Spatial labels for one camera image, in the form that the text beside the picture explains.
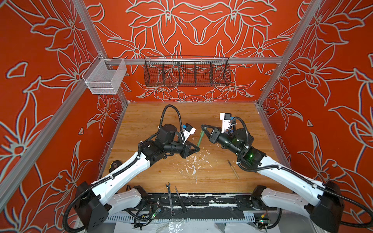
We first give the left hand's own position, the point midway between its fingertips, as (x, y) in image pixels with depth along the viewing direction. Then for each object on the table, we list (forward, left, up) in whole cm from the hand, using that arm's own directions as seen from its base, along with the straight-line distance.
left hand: (198, 146), depth 67 cm
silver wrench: (-25, +11, -24) cm, 36 cm away
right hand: (+5, 0, +7) cm, 8 cm away
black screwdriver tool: (-23, +6, -24) cm, 34 cm away
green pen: (+3, -1, +4) cm, 6 cm away
